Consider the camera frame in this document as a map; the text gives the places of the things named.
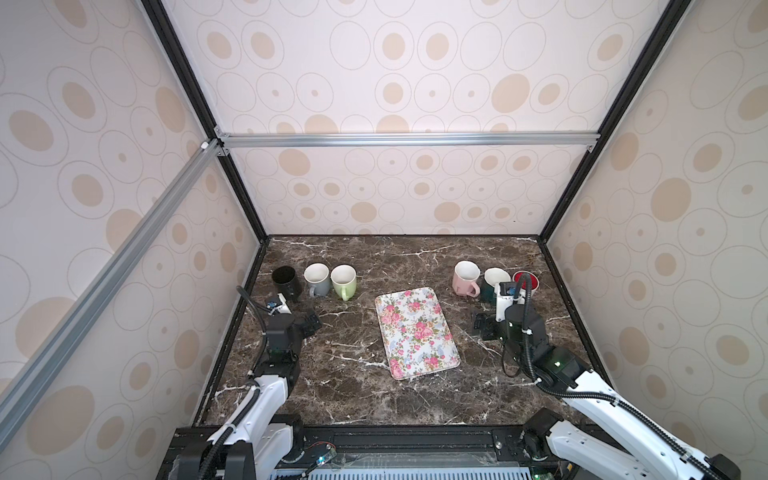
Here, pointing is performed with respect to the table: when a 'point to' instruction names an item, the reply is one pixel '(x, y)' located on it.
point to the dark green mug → (492, 277)
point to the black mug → (284, 278)
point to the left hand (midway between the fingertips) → (307, 305)
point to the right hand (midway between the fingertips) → (490, 305)
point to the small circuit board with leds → (331, 454)
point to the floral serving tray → (416, 337)
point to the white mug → (534, 281)
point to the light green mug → (343, 280)
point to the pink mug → (464, 278)
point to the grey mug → (318, 276)
